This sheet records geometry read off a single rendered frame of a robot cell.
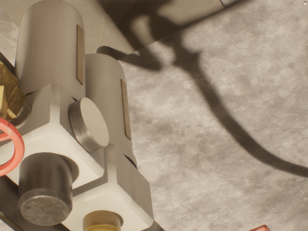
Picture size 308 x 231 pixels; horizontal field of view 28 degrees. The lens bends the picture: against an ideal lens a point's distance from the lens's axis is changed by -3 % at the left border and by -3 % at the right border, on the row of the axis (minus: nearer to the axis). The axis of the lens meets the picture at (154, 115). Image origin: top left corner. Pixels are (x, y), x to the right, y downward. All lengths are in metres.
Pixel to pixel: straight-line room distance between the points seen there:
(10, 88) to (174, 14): 0.53
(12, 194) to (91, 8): 0.48
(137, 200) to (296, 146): 0.72
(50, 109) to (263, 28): 0.60
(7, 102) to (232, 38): 0.61
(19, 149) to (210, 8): 0.60
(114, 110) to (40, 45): 0.11
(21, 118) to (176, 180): 0.79
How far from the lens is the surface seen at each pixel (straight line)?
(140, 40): 1.05
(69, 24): 0.68
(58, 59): 0.63
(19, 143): 0.48
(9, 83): 0.53
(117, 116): 0.69
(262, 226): 0.64
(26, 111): 0.56
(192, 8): 1.02
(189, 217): 1.42
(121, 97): 0.72
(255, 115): 1.21
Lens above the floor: 0.84
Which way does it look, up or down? 46 degrees down
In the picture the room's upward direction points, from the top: 172 degrees clockwise
